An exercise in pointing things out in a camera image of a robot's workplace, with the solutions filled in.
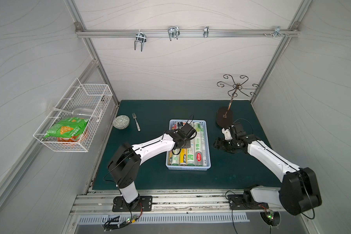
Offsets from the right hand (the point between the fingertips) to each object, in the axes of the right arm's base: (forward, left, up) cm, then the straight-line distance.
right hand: (218, 145), depth 86 cm
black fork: (+26, +60, -7) cm, 65 cm away
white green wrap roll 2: (-7, +12, 0) cm, 14 cm away
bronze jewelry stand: (+29, -10, -6) cm, 31 cm away
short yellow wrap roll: (-8, +21, 0) cm, 22 cm away
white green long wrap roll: (+1, +8, -4) cm, 9 cm away
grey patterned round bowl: (+18, +67, -4) cm, 70 cm away
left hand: (0, +19, +1) cm, 19 cm away
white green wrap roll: (-10, +25, -1) cm, 27 cm away
